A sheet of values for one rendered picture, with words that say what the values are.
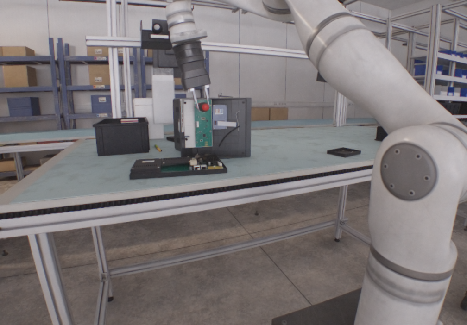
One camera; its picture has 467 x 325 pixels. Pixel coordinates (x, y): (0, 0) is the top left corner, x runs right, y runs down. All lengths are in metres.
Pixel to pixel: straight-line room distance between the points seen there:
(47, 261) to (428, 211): 0.81
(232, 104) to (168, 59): 1.86
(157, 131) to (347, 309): 1.09
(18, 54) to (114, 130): 3.89
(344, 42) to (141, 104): 1.06
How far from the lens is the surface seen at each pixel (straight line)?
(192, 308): 1.68
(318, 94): 6.42
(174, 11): 0.69
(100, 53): 4.48
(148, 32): 1.18
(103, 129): 0.99
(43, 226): 0.67
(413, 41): 4.03
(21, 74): 4.73
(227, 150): 0.88
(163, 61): 2.65
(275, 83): 5.70
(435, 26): 3.28
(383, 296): 0.36
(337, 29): 0.39
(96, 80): 4.45
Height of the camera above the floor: 1.20
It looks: 12 degrees down
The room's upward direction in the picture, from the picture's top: straight up
